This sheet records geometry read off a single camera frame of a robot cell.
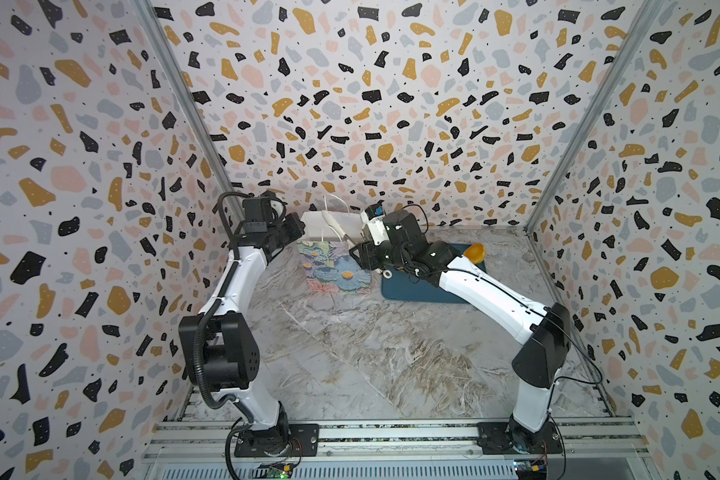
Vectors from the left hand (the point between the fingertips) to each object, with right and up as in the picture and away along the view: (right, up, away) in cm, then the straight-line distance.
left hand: (304, 216), depth 85 cm
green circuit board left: (-3, -62, -15) cm, 64 cm away
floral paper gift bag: (+6, -11, 0) cm, 12 cm away
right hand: (+14, -8, -10) cm, 19 cm away
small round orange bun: (+56, -10, +23) cm, 62 cm away
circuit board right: (+58, -62, -13) cm, 86 cm away
